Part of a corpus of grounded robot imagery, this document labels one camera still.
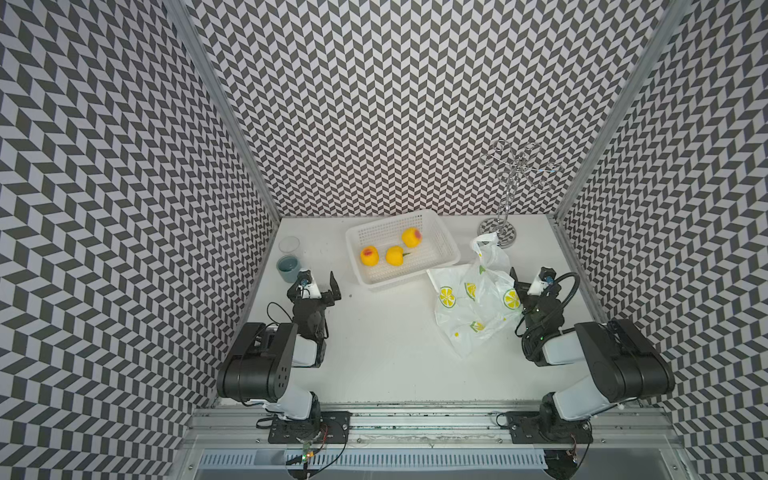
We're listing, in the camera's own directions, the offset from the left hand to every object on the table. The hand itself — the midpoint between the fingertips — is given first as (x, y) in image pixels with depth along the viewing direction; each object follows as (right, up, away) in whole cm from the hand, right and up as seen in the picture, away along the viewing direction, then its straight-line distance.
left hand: (316, 275), depth 90 cm
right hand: (+64, +1, -1) cm, 64 cm away
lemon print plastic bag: (+47, -6, -7) cm, 48 cm away
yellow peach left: (+15, +5, +10) cm, 19 cm away
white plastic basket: (+38, +8, +15) cm, 42 cm away
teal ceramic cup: (-11, +2, +6) cm, 13 cm away
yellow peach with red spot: (+30, +12, +15) cm, 35 cm away
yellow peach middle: (+24, +5, +10) cm, 26 cm away
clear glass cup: (-13, +9, +13) cm, 20 cm away
